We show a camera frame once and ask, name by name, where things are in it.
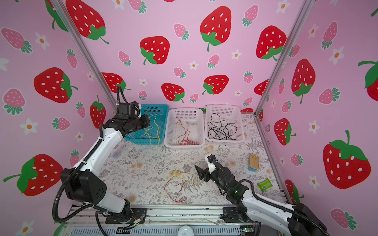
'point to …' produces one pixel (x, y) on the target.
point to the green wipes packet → (265, 184)
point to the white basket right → (232, 113)
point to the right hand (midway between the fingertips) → (200, 162)
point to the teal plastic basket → (156, 132)
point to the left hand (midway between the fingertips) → (150, 119)
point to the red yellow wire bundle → (187, 177)
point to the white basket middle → (184, 128)
